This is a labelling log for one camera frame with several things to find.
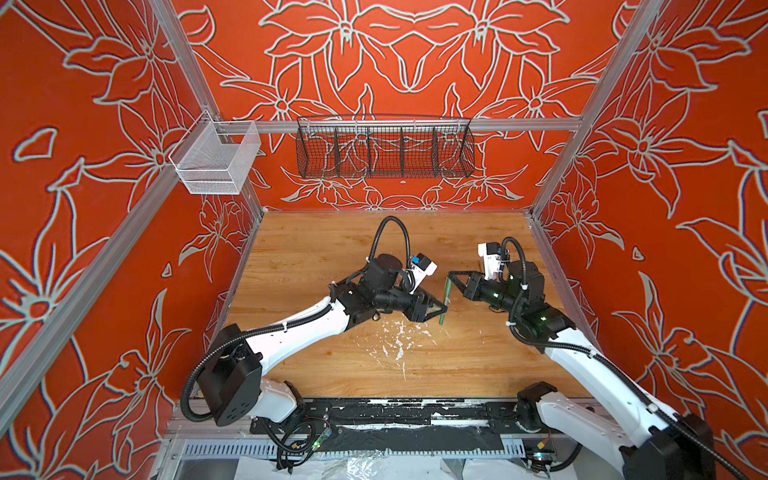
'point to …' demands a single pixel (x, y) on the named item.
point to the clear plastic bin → (214, 157)
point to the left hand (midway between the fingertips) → (440, 301)
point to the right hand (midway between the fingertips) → (446, 274)
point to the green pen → (448, 293)
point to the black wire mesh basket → (385, 147)
